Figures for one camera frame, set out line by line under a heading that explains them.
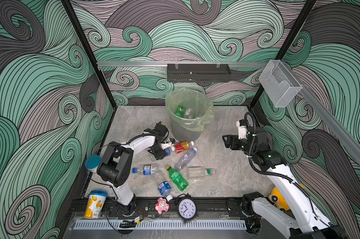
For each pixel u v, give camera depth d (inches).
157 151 31.8
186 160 35.5
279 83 31.1
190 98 37.5
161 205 28.1
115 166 18.3
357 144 20.7
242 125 25.6
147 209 28.7
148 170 32.0
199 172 33.5
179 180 31.2
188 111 38.6
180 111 38.5
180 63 36.7
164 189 29.3
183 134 38.0
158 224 27.5
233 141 25.9
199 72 36.5
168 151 34.7
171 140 33.0
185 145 35.7
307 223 14.9
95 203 27.5
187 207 28.1
